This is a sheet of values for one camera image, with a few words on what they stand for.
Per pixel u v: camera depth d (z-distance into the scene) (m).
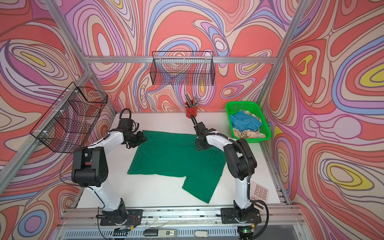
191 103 1.14
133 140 0.80
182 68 0.98
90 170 0.49
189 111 1.12
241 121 1.08
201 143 0.73
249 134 1.01
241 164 0.52
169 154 0.95
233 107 1.20
